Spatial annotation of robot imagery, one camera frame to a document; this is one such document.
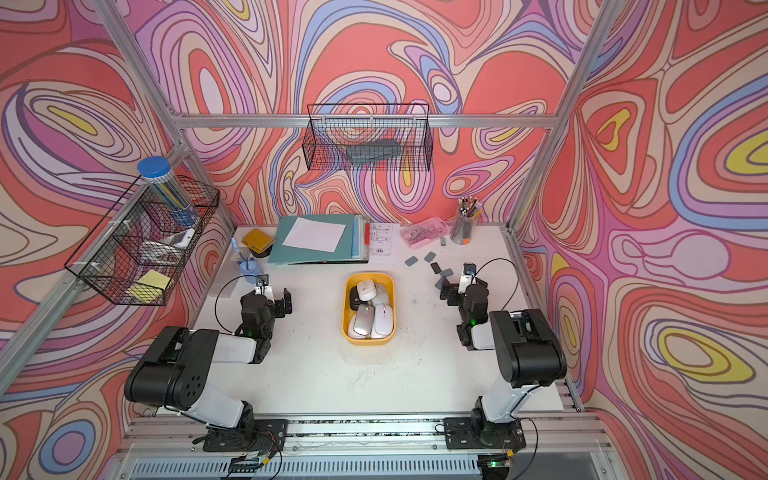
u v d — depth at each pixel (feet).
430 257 3.64
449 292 2.77
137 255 2.45
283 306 2.81
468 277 2.67
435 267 3.53
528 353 1.55
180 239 2.42
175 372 1.49
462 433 2.41
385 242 3.77
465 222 3.55
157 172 2.30
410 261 3.57
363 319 2.96
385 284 3.32
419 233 3.86
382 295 3.14
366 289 3.06
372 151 2.90
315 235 3.77
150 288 2.09
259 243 3.56
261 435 2.41
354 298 3.13
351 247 3.65
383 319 2.92
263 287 2.59
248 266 3.16
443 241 3.77
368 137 3.26
